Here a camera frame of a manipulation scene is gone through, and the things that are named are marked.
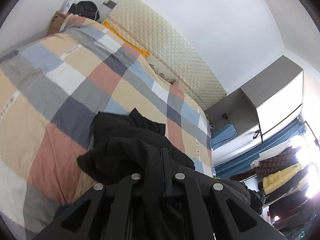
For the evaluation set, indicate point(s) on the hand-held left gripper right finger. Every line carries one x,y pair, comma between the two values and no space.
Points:
190,192

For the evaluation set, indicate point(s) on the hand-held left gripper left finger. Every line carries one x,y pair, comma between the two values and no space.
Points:
126,197

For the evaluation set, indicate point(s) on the black puffer jacket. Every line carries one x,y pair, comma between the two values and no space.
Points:
120,142

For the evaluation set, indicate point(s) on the dark hanging clothes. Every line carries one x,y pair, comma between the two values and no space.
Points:
287,202

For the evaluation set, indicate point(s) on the yellow jacket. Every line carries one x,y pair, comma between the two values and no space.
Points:
275,177

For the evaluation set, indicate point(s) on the brown plaid scarf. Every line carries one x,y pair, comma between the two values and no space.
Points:
272,162

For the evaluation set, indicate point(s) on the blue curtain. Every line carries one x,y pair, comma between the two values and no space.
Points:
250,155

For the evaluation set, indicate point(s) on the blue cloth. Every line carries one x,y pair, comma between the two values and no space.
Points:
222,135

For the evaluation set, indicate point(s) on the group of cosmetic bottles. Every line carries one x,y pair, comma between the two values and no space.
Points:
209,123

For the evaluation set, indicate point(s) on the floral cream pillow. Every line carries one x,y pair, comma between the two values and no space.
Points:
162,73

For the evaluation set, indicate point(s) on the grey and white wardrobe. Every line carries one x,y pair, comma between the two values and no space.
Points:
275,80

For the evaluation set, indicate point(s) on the checked pastel duvet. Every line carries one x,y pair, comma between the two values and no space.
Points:
62,80

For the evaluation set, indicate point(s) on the cream quilted headboard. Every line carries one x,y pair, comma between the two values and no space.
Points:
175,55

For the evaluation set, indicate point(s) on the yellow pillow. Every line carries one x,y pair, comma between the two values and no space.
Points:
143,52

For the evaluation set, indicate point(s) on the cardboard box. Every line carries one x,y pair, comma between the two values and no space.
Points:
56,21

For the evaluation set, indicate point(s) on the black bag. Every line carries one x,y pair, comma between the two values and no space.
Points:
85,8

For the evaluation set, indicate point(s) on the grey wall socket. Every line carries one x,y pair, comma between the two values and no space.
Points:
110,3
224,116

